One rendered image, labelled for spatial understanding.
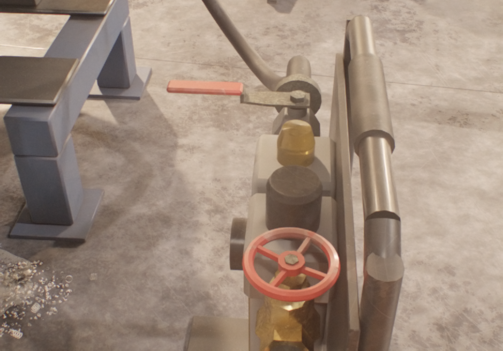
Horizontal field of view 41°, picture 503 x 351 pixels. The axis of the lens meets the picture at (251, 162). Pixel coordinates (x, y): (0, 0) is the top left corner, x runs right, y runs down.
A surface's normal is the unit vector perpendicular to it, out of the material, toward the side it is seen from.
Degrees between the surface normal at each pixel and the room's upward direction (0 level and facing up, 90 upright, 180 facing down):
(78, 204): 90
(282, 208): 90
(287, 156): 90
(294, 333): 0
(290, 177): 0
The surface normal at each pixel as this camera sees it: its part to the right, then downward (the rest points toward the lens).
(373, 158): -0.26, -0.76
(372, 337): -0.33, 0.58
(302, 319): 0.31, 0.58
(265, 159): 0.00, -0.79
